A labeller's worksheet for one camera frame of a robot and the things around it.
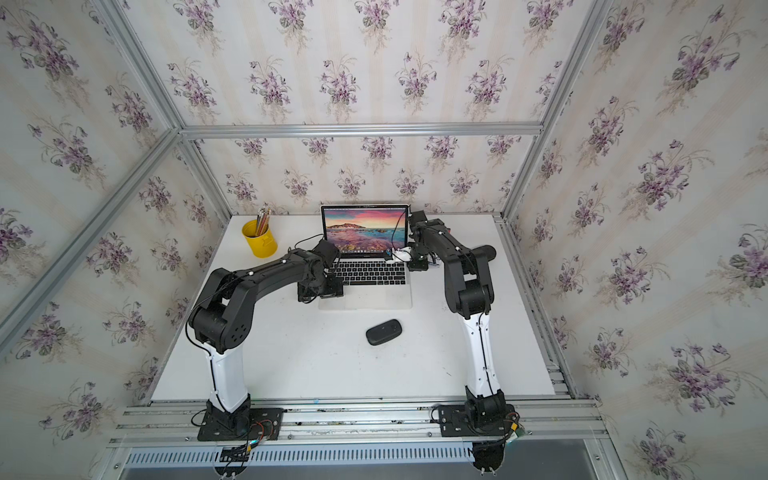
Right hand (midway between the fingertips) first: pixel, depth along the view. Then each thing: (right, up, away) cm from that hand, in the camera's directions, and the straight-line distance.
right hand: (416, 265), depth 107 cm
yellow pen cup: (-53, +7, -6) cm, 54 cm away
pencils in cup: (-52, +16, -9) cm, 55 cm away
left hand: (-29, -11, -10) cm, 33 cm away
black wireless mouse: (-11, -19, -19) cm, 29 cm away
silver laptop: (-19, +11, -6) cm, 23 cm away
